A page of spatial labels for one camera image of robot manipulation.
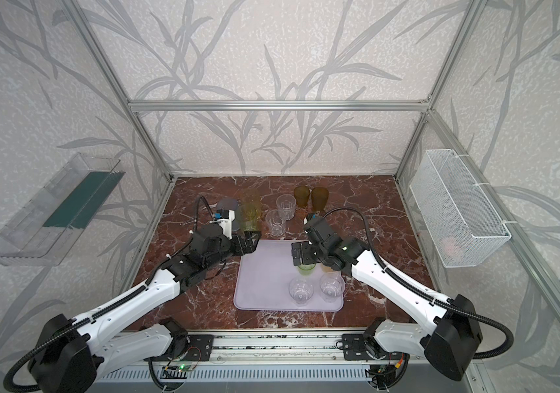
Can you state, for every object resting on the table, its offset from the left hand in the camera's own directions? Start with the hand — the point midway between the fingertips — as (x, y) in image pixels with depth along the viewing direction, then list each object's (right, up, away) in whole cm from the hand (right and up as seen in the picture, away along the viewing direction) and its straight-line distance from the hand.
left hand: (253, 235), depth 79 cm
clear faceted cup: (+10, +10, +26) cm, 30 cm away
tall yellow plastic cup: (-8, +14, +36) cm, 39 cm away
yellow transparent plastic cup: (+24, -13, +7) cm, 29 cm away
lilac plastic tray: (+3, -17, +9) cm, 19 cm away
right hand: (+17, -4, 0) cm, 17 cm away
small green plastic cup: (+18, -13, +6) cm, 23 cm away
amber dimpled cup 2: (+24, +13, +26) cm, 38 cm away
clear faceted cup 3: (+16, -20, +5) cm, 26 cm away
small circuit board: (-19, -37, -9) cm, 43 cm away
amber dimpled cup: (+17, +14, +29) cm, 36 cm away
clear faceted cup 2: (+6, +3, +22) cm, 23 cm away
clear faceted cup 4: (+27, -19, +7) cm, 34 cm away
